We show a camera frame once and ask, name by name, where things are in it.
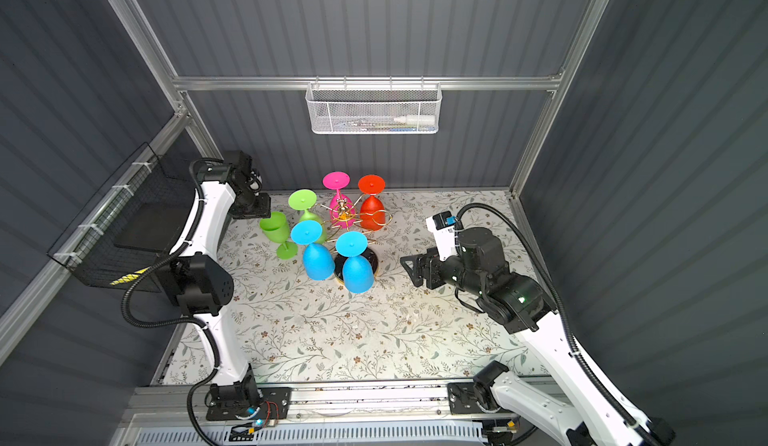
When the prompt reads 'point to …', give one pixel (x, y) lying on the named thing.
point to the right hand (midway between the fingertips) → (418, 258)
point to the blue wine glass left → (318, 260)
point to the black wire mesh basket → (87, 246)
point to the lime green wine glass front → (277, 229)
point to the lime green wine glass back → (306, 199)
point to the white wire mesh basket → (374, 108)
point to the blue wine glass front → (358, 274)
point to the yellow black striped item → (130, 277)
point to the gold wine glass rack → (334, 233)
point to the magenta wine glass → (342, 211)
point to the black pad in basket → (156, 225)
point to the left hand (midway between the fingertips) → (257, 213)
